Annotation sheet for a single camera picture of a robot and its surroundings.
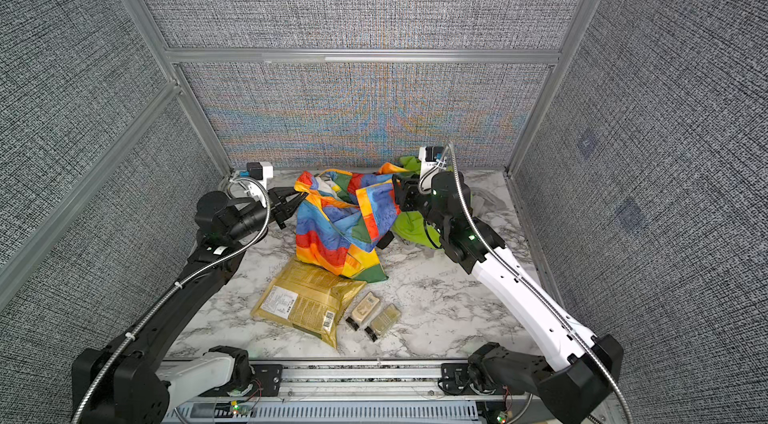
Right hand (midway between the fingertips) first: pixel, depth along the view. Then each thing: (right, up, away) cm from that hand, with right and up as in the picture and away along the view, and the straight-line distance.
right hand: (400, 174), depth 71 cm
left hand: (-22, -3, -1) cm, 23 cm away
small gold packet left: (-9, -36, +10) cm, 39 cm away
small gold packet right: (-3, -38, +9) cm, 39 cm away
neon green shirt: (+4, -14, +23) cm, 27 cm away
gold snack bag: (-24, -32, +9) cm, 41 cm away
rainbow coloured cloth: (-15, -10, +1) cm, 18 cm away
